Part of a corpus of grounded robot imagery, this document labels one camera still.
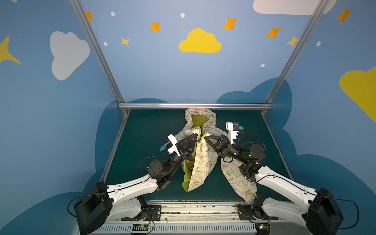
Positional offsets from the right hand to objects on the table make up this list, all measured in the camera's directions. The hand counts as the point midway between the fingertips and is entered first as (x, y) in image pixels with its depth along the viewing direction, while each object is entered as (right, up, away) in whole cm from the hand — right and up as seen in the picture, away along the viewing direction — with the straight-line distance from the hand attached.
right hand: (207, 137), depth 59 cm
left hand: (-6, +2, 0) cm, 6 cm away
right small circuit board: (+30, -48, +14) cm, 58 cm away
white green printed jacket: (0, -9, +7) cm, 11 cm away
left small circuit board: (-33, -47, +14) cm, 59 cm away
